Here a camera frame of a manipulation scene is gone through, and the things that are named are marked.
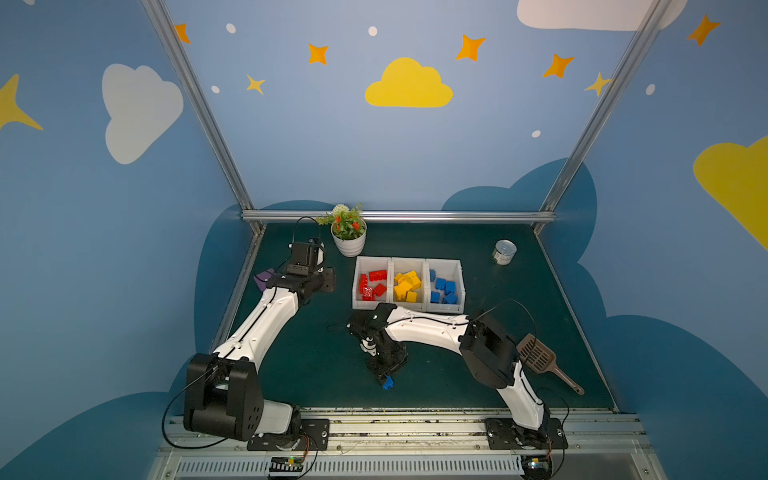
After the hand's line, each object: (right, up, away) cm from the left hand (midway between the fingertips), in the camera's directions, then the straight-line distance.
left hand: (323, 273), depth 88 cm
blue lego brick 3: (+41, -9, +13) cm, 44 cm away
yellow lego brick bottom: (+28, -3, +14) cm, 31 cm away
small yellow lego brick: (+24, -3, +13) cm, 27 cm away
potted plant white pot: (+6, +15, +13) cm, 21 cm away
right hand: (+19, -29, -5) cm, 35 cm away
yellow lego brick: (+27, -9, +11) cm, 31 cm away
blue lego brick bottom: (+20, -30, -5) cm, 37 cm away
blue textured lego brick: (+35, -2, +16) cm, 39 cm away
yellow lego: (+24, -6, +11) cm, 27 cm away
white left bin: (+11, +2, +17) cm, 20 cm away
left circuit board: (-6, -47, -14) cm, 50 cm away
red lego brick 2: (+13, -8, +13) cm, 20 cm away
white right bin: (+41, +1, +16) cm, 44 cm away
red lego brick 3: (+16, -6, +14) cm, 23 cm away
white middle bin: (+24, +2, +17) cm, 30 cm away
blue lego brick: (+38, -4, +16) cm, 41 cm away
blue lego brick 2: (+36, -9, +13) cm, 39 cm away
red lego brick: (+11, -3, +15) cm, 19 cm away
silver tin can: (+62, +7, +20) cm, 66 cm away
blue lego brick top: (+41, -5, +13) cm, 43 cm away
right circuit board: (+56, -48, -14) cm, 75 cm away
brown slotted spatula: (+66, -26, +1) cm, 70 cm away
